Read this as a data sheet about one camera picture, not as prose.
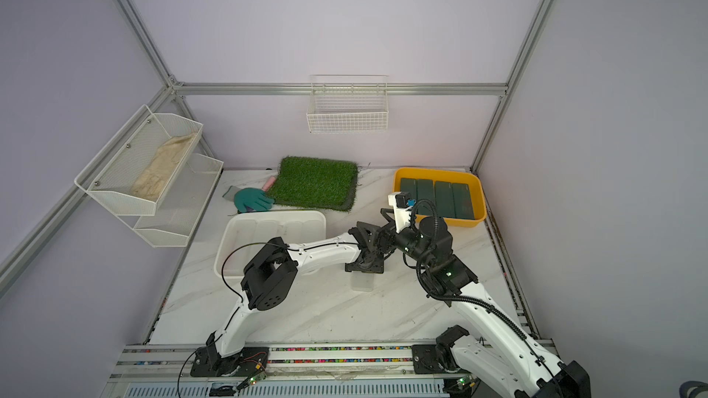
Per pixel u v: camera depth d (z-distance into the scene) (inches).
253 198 43.1
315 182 44.8
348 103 41.4
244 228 38.4
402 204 23.6
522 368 16.2
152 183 29.5
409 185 45.0
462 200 42.3
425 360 28.8
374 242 24.5
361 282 34.5
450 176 44.2
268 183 44.8
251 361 28.8
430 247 20.2
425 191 44.1
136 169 30.5
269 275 21.0
